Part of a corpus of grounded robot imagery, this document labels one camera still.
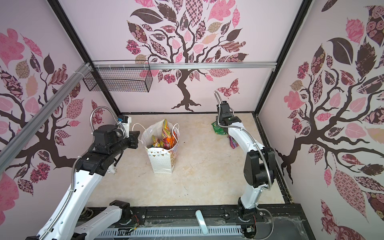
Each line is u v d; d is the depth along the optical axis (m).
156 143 0.77
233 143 0.99
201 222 0.68
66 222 0.38
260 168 0.47
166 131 0.76
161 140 0.82
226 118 0.68
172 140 0.77
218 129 1.07
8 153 0.49
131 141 0.61
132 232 0.70
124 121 0.58
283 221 0.73
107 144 0.50
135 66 0.92
